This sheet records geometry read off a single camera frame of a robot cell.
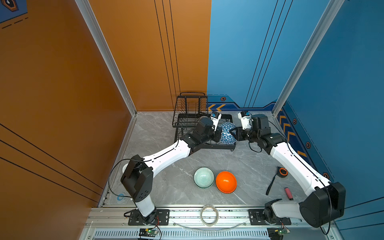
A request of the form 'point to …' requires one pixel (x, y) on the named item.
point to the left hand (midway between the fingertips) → (222, 127)
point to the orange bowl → (226, 182)
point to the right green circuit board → (284, 231)
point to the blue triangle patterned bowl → (227, 137)
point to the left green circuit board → (148, 232)
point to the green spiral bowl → (204, 177)
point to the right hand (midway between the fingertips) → (231, 130)
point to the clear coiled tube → (207, 224)
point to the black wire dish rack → (191, 107)
